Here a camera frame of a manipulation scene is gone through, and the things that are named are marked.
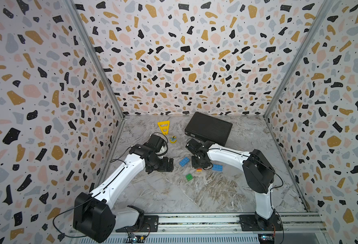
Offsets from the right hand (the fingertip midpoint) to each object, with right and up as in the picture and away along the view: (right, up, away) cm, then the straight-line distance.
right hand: (195, 166), depth 92 cm
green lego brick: (-4, -5, -2) cm, 7 cm away
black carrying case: (+9, +24, +19) cm, 32 cm away
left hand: (-15, +3, -12) cm, 20 cm away
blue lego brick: (-7, +2, +3) cm, 8 cm away
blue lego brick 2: (+13, -1, +1) cm, 13 cm away
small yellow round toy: (-15, +15, +15) cm, 26 cm away
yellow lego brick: (+2, -2, +1) cm, 3 cm away
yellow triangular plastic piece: (-23, +24, +22) cm, 39 cm away
